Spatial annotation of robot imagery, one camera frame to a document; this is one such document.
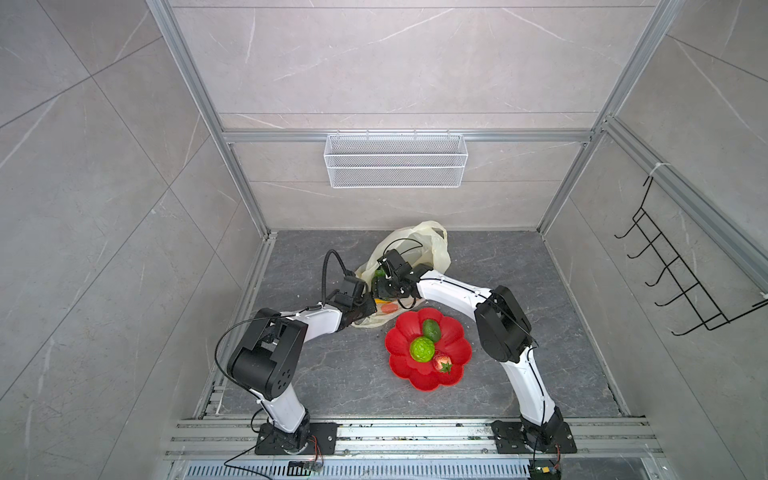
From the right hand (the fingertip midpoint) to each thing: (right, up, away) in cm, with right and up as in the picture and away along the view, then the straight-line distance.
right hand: (380, 287), depth 97 cm
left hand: (-2, -3, -1) cm, 4 cm away
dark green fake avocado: (+16, -12, -9) cm, 22 cm away
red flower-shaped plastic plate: (+13, -24, -14) cm, 31 cm away
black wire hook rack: (+71, +7, -29) cm, 77 cm away
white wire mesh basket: (+5, +43, +3) cm, 44 cm away
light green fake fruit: (+12, -16, -16) cm, 25 cm away
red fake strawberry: (+18, -20, -16) cm, 31 cm away
